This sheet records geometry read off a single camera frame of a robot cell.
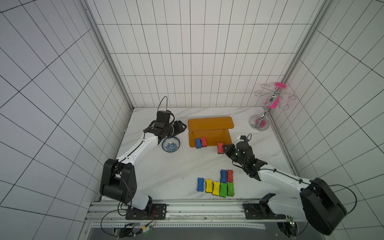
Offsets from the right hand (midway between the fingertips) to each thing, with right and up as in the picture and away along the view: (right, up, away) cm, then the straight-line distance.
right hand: (216, 146), depth 85 cm
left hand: (-20, +9, +1) cm, 22 cm away
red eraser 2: (+2, -2, 0) cm, 3 cm away
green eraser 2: (+7, -23, -7) cm, 25 cm away
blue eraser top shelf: (-9, -21, -5) cm, 23 cm away
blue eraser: (-10, 0, +10) cm, 14 cm away
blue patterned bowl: (-28, -1, +12) cm, 31 cm away
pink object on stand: (+39, +28, +7) cm, 49 cm away
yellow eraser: (-5, -22, -7) cm, 23 cm away
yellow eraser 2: (-1, -22, -7) cm, 23 cm away
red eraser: (-6, 0, +10) cm, 12 cm away
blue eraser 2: (+4, -17, -2) cm, 17 cm away
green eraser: (+3, -22, -7) cm, 24 cm away
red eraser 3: (+8, -17, -2) cm, 19 cm away
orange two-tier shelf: (+3, +7, +22) cm, 23 cm away
